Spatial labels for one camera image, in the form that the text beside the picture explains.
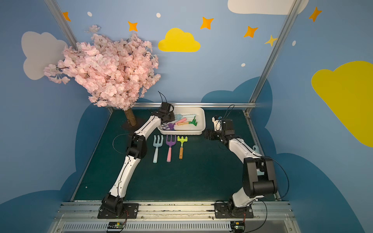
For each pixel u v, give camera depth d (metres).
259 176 0.45
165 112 0.92
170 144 1.01
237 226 0.73
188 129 1.10
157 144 1.01
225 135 0.71
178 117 1.15
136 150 0.72
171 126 1.11
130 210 0.75
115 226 0.72
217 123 0.80
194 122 1.12
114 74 0.72
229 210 0.68
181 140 1.04
